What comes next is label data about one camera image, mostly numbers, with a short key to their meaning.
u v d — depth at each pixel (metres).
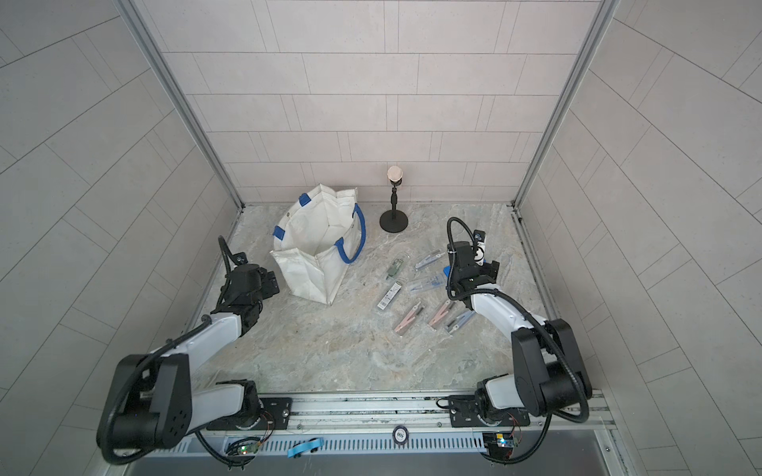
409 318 0.87
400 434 0.69
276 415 0.71
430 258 0.99
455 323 0.86
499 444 0.68
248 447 0.64
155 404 0.40
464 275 0.68
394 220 1.11
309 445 0.65
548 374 0.42
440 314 0.87
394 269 0.96
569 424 0.42
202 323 0.60
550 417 0.67
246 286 0.67
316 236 0.97
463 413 0.71
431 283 0.94
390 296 0.91
